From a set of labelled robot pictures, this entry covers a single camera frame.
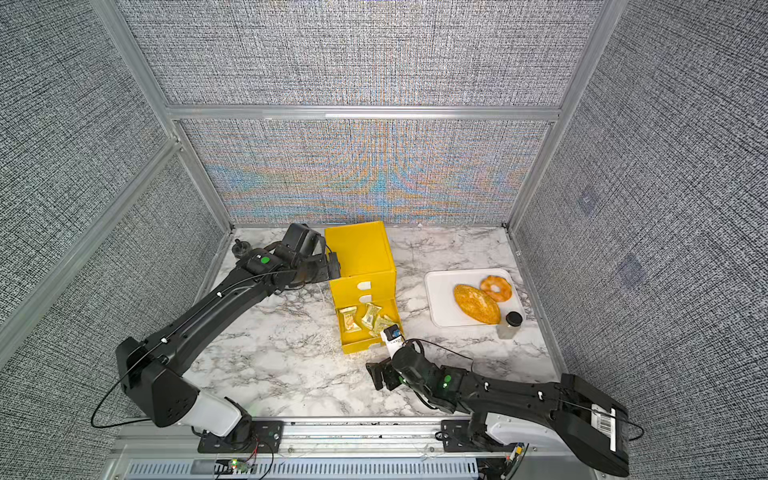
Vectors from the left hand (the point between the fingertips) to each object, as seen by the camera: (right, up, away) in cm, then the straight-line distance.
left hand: (333, 266), depth 79 cm
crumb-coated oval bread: (+42, -12, +13) cm, 46 cm away
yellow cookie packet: (+3, -16, +12) cm, 20 cm away
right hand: (+12, -23, +1) cm, 26 cm away
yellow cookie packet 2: (+10, -14, +15) cm, 23 cm away
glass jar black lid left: (-34, +5, +21) cm, 41 cm away
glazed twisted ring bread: (+53, -9, +19) cm, 57 cm away
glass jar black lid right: (+50, -16, +4) cm, 52 cm away
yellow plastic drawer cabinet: (+8, -7, +5) cm, 12 cm away
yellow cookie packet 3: (+12, -18, +11) cm, 24 cm away
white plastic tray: (+33, -15, +16) cm, 40 cm away
